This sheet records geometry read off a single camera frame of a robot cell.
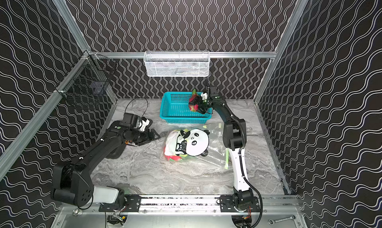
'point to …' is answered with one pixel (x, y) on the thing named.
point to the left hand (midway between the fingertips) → (159, 138)
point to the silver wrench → (272, 222)
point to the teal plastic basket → (174, 108)
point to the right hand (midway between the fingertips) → (192, 105)
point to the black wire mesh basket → (89, 76)
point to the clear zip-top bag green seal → (204, 143)
